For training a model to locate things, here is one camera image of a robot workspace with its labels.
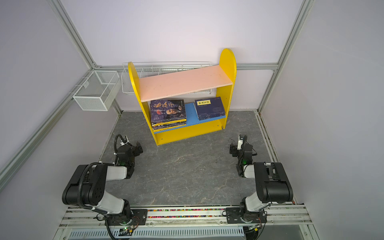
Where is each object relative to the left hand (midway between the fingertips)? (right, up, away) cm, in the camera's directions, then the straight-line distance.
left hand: (131, 145), depth 93 cm
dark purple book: (+23, +21, -4) cm, 32 cm away
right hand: (+69, 0, +1) cm, 69 cm away
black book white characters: (+18, +11, -4) cm, 21 cm away
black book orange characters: (+25, +14, -4) cm, 29 cm away
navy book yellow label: (+49, +24, +4) cm, 55 cm away
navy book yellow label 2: (+45, +19, +2) cm, 49 cm away
